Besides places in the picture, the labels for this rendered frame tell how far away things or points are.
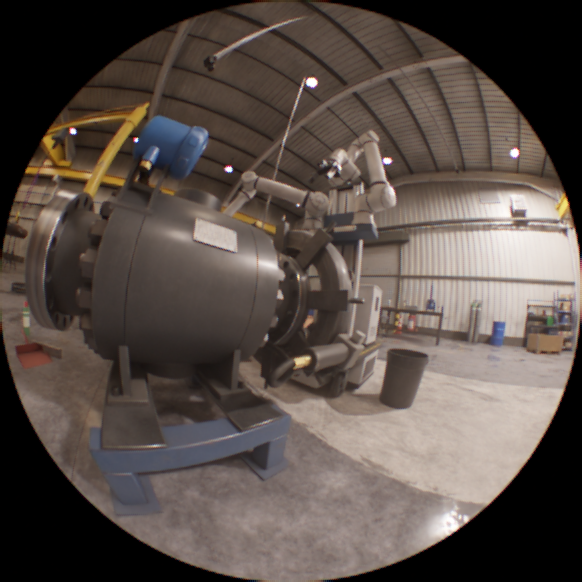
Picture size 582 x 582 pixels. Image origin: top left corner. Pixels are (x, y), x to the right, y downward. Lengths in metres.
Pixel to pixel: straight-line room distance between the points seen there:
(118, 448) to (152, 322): 0.30
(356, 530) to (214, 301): 0.76
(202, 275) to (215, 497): 0.64
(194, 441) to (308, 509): 0.39
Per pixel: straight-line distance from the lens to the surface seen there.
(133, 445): 0.47
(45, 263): 0.58
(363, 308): 1.59
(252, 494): 0.69
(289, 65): 8.51
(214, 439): 0.50
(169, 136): 0.55
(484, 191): 10.93
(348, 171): 1.28
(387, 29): 7.77
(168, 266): 0.44
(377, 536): 0.69
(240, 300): 0.50
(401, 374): 1.28
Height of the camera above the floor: 0.59
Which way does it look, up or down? 4 degrees up
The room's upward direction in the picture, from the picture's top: 9 degrees clockwise
